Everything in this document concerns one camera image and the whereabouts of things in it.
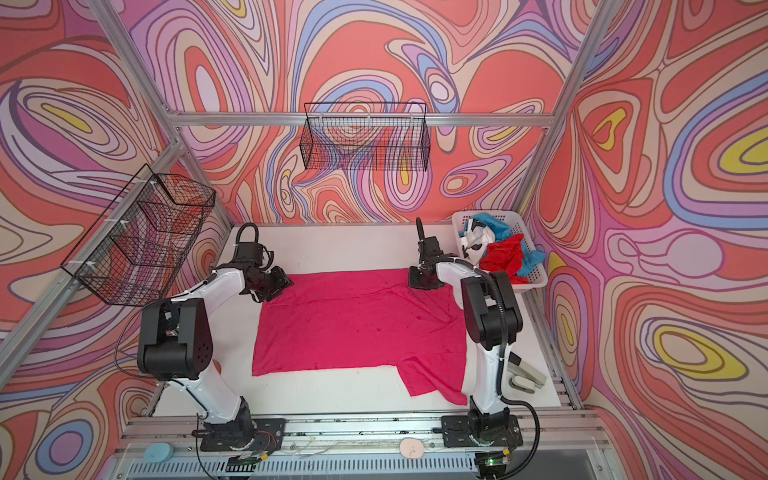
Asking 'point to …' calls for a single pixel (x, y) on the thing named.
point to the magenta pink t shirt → (347, 319)
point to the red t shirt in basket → (505, 255)
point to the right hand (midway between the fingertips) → (417, 287)
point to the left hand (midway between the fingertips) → (294, 281)
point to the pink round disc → (412, 448)
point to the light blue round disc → (158, 452)
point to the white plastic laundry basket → (538, 277)
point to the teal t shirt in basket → (500, 233)
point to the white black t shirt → (475, 239)
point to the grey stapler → (525, 377)
